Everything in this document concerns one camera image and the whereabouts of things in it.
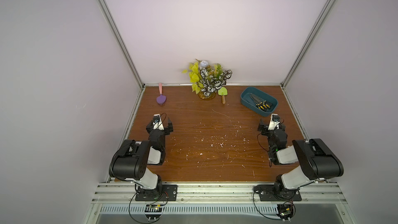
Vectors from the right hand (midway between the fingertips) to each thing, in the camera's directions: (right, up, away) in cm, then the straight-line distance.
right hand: (272, 117), depth 88 cm
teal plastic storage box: (0, +9, +21) cm, 23 cm away
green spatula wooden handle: (-26, +16, +27) cm, 40 cm away
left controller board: (-64, -43, -17) cm, 79 cm away
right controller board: (-2, -41, -19) cm, 45 cm away
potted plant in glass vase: (-38, +22, -1) cm, 44 cm away
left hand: (-65, -1, +1) cm, 65 cm away
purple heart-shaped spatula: (-72, +11, +25) cm, 77 cm away
